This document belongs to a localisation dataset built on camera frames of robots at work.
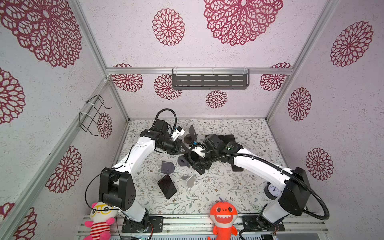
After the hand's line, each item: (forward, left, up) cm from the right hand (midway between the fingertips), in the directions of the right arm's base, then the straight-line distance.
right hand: (197, 158), depth 79 cm
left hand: (+1, +5, +3) cm, 6 cm away
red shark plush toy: (-25, -13, -9) cm, 29 cm away
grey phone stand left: (0, +18, -13) cm, 22 cm away
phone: (-11, +16, -12) cm, 23 cm away
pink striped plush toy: (-29, +44, -10) cm, 54 cm away
